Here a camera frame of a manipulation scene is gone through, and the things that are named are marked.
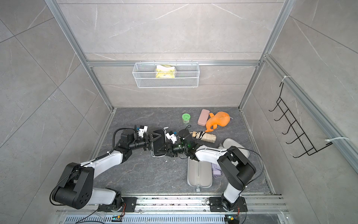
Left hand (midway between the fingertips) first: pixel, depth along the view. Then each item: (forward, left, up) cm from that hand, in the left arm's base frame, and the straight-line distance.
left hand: (161, 137), depth 82 cm
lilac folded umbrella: (-16, -33, -15) cm, 40 cm away
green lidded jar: (+25, -17, -12) cm, 32 cm away
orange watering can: (+21, -43, -11) cm, 49 cm away
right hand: (-9, 0, -2) cm, 9 cm away
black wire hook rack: (-12, -68, +16) cm, 70 cm away
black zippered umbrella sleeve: (-4, +1, 0) cm, 4 cm away
